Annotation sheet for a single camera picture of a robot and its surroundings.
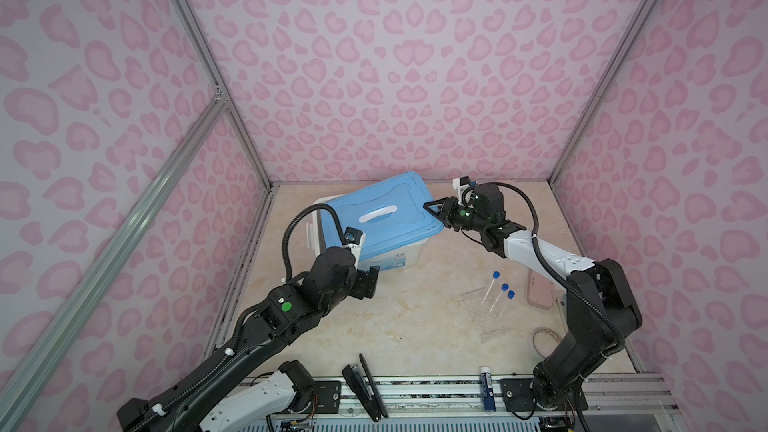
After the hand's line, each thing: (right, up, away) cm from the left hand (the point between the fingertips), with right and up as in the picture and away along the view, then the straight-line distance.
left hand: (365, 258), depth 71 cm
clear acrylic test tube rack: (+34, -18, +17) cm, 42 cm away
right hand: (+16, +13, +12) cm, 24 cm away
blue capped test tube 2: (+36, -10, +4) cm, 37 cm away
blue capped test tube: (+35, -8, +5) cm, 36 cm away
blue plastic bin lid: (+6, +10, +13) cm, 18 cm away
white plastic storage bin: (+7, -3, +19) cm, 20 cm away
